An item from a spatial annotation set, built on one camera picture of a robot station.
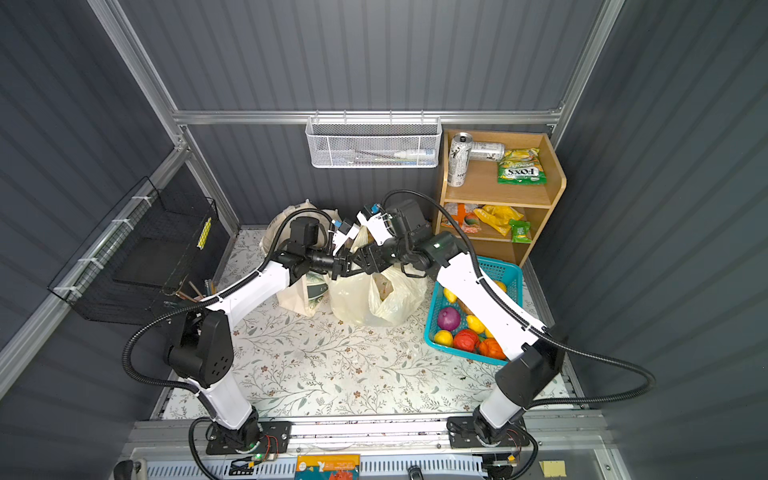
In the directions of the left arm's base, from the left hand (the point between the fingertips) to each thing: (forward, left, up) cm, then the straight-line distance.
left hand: (374, 268), depth 77 cm
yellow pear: (+3, -24, -20) cm, 31 cm away
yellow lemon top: (-8, -29, -19) cm, 35 cm away
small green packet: (+16, -47, -5) cm, 50 cm away
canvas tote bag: (+2, +21, -16) cm, 27 cm away
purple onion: (-6, -22, -19) cm, 29 cm away
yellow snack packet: (+22, -41, -4) cm, 47 cm away
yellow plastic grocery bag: (-6, +6, -5) cm, 10 cm away
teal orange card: (-40, +13, -24) cm, 48 cm away
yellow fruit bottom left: (-11, -19, -20) cm, 30 cm away
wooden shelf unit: (+23, -39, +7) cm, 46 cm away
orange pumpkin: (-16, -31, -18) cm, 40 cm away
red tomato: (-14, -25, -17) cm, 33 cm away
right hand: (0, +2, +5) cm, 6 cm away
